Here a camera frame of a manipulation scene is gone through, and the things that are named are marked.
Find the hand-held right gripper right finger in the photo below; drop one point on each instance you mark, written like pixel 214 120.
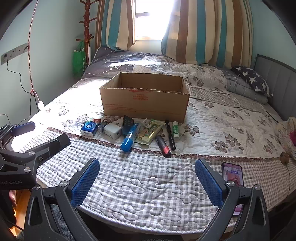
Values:
pixel 208 183

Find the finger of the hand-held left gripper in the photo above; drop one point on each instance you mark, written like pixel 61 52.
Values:
pixel 57 141
pixel 23 128

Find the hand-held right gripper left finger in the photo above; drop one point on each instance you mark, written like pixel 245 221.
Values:
pixel 85 183

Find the blue tissue pack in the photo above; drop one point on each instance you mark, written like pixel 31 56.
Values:
pixel 89 129

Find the green glue stick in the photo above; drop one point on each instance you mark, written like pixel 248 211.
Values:
pixel 176 129

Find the brown cardboard box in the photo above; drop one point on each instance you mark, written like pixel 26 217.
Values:
pixel 143 104

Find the smartphone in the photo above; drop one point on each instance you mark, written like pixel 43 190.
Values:
pixel 233 176

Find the white charger plug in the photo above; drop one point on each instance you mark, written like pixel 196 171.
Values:
pixel 41 104

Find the small red white packet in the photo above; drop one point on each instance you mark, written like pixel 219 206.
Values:
pixel 97 121

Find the grey clear tape dispenser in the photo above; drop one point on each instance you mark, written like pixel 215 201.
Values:
pixel 101 127

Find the floral checked bedspread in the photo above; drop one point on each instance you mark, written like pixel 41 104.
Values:
pixel 138 180

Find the white charger adapter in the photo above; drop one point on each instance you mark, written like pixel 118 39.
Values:
pixel 112 131

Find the red black marker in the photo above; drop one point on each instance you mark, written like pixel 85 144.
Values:
pixel 163 146

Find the blue white tube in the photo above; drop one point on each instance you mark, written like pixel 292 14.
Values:
pixel 128 142

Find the black remote control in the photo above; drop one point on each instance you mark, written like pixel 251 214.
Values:
pixel 127 122

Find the yellow green snack packet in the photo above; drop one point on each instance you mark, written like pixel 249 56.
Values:
pixel 148 135

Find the small brown object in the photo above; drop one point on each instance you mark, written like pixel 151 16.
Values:
pixel 285 157

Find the green shopping bag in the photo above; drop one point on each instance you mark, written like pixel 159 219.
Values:
pixel 78 60

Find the cream plush toy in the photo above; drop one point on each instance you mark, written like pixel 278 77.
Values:
pixel 286 136

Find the white hanging rod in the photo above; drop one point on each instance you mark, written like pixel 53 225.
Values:
pixel 88 54

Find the grey star-print duvet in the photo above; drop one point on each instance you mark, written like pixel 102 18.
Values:
pixel 108 62

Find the folded grey quilt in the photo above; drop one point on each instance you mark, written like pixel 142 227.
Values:
pixel 240 89

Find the folded floral quilt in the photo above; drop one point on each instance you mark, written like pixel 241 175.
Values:
pixel 203 74

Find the dark star-print pillow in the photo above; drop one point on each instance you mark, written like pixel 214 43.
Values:
pixel 252 77

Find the wooden coat rack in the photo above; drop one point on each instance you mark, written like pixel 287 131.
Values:
pixel 86 27

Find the grey padded headboard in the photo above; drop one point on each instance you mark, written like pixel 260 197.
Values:
pixel 277 76

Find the striped curtain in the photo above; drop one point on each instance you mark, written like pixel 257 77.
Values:
pixel 208 30
pixel 115 23

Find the window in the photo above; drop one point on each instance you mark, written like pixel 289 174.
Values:
pixel 152 18

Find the wall socket panel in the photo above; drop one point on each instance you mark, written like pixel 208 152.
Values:
pixel 13 52

